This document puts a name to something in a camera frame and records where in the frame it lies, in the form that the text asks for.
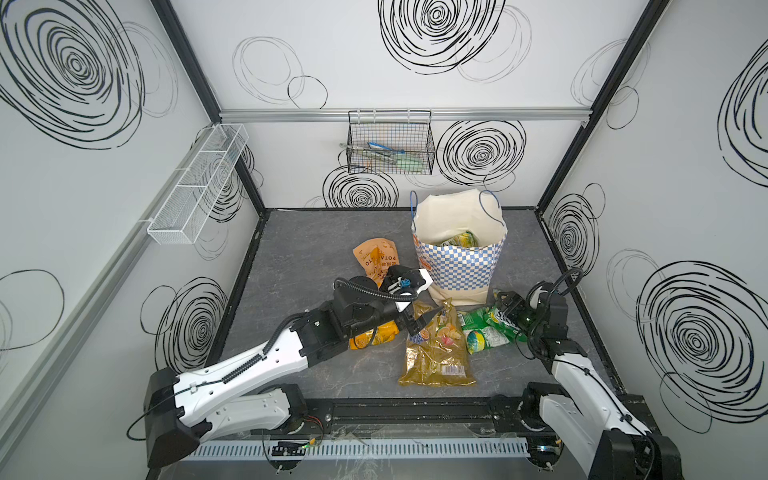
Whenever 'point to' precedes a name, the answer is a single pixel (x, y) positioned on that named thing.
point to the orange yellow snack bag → (382, 334)
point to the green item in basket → (409, 164)
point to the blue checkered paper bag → (459, 273)
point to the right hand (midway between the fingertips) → (504, 299)
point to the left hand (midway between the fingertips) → (432, 288)
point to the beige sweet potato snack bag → (376, 256)
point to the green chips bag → (485, 328)
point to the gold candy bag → (436, 354)
